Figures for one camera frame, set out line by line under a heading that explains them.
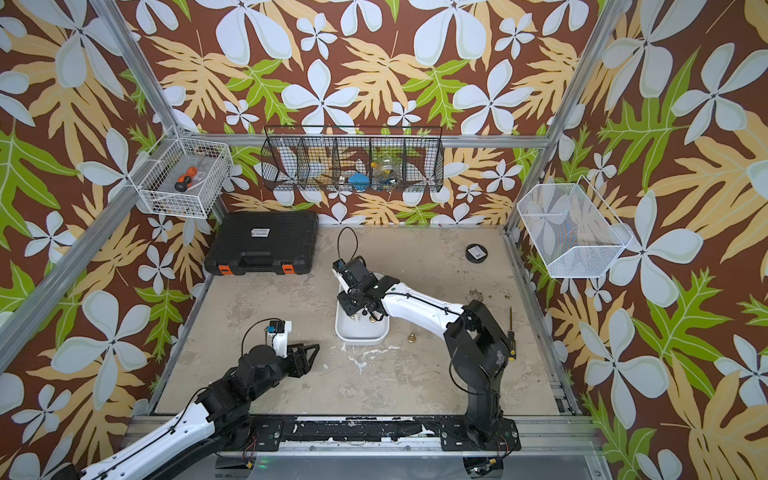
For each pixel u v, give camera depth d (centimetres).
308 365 74
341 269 68
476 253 111
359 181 95
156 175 80
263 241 107
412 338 89
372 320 94
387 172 97
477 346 47
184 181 80
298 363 71
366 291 66
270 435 74
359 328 89
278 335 70
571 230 84
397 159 96
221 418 57
